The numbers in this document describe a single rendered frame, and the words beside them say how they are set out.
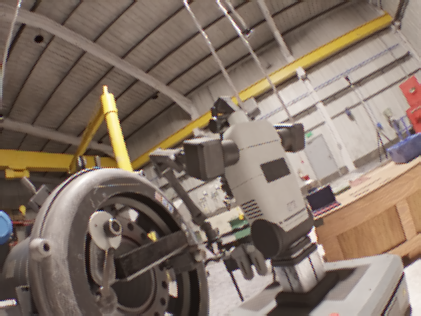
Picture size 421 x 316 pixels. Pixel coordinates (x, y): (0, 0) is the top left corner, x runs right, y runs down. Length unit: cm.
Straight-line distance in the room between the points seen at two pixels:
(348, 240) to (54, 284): 124
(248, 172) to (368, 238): 81
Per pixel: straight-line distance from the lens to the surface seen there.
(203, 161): 70
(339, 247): 130
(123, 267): 66
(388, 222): 137
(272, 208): 79
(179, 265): 86
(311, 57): 1186
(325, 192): 144
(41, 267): 59
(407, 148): 159
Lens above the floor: 69
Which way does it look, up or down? 14 degrees up
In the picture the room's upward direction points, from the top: 23 degrees counter-clockwise
